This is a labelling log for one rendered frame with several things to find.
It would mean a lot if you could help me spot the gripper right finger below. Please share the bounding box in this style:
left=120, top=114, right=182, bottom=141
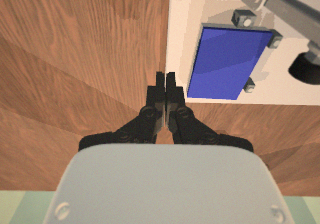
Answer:
left=165, top=72, right=254, bottom=153

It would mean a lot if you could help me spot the white fixture plate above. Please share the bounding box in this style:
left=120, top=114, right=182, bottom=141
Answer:
left=165, top=0, right=320, bottom=105

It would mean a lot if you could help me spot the blue flat plate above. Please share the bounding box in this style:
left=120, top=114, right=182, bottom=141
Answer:
left=186, top=22, right=273, bottom=100

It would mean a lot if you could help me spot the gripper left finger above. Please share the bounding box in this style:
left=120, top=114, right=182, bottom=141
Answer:
left=78, top=71, right=165, bottom=152

